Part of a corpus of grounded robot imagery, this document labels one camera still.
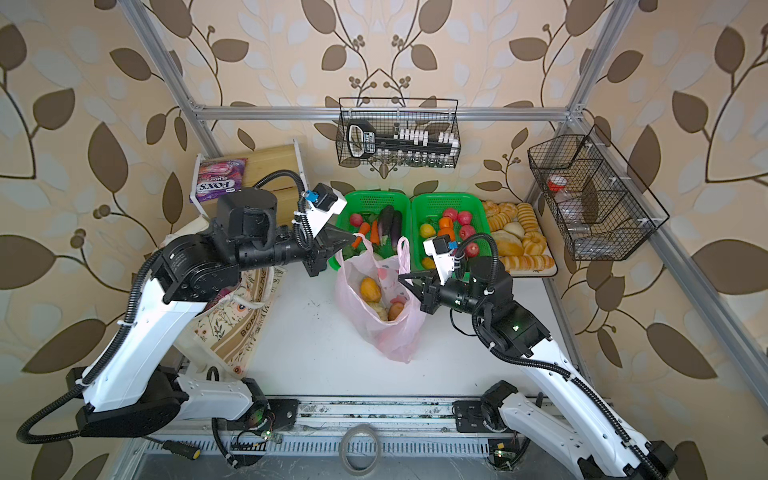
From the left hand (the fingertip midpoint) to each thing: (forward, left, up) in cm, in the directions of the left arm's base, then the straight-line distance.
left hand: (353, 234), depth 53 cm
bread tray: (+34, -51, -40) cm, 73 cm away
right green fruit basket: (+49, -19, -42) cm, 67 cm away
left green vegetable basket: (+43, -1, -42) cm, 60 cm away
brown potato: (+3, -8, -38) cm, 39 cm away
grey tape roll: (-25, +1, -47) cm, 53 cm away
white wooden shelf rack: (+37, +34, -13) cm, 53 cm away
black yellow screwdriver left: (-30, +42, -43) cm, 67 cm away
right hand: (-2, -9, -13) cm, 16 cm away
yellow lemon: (+37, -18, -41) cm, 58 cm away
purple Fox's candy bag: (+28, +42, -11) cm, 52 cm away
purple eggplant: (+38, -7, -42) cm, 57 cm away
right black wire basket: (+19, -59, -11) cm, 63 cm away
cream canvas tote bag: (-7, +32, -28) cm, 43 cm away
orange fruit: (+38, -25, -41) cm, 61 cm away
